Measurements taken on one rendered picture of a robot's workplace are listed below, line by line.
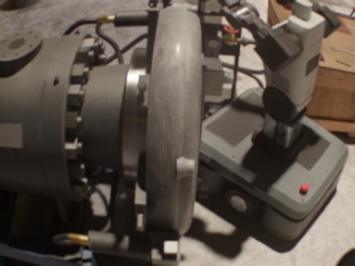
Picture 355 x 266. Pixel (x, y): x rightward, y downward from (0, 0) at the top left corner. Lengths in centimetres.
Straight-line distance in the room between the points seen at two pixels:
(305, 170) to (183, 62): 91
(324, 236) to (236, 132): 66
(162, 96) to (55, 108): 33
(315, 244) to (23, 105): 139
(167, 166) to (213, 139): 81
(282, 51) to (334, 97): 99
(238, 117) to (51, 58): 103
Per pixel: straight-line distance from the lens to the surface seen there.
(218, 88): 149
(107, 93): 145
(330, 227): 216
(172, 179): 124
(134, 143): 138
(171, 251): 135
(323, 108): 247
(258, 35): 153
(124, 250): 142
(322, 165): 203
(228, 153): 198
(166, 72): 123
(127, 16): 180
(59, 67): 139
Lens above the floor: 164
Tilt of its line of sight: 43 degrees down
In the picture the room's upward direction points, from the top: 4 degrees clockwise
